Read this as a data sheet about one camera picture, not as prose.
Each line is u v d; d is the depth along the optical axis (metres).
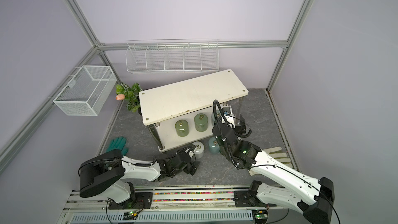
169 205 0.73
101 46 0.92
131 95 0.82
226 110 0.57
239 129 0.61
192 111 0.66
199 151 0.83
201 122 0.87
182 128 0.85
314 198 0.39
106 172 0.49
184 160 0.66
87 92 0.84
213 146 0.85
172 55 0.99
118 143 0.91
